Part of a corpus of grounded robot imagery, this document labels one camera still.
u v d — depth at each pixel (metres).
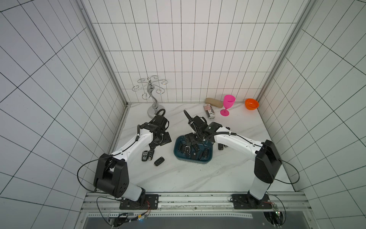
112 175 0.42
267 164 0.45
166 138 0.77
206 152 0.90
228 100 1.02
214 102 1.19
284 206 0.70
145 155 0.88
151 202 0.73
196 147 0.92
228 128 1.03
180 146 0.92
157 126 0.61
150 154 0.90
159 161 0.87
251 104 1.15
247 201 0.64
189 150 0.90
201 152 0.89
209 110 1.10
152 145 0.75
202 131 0.63
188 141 0.76
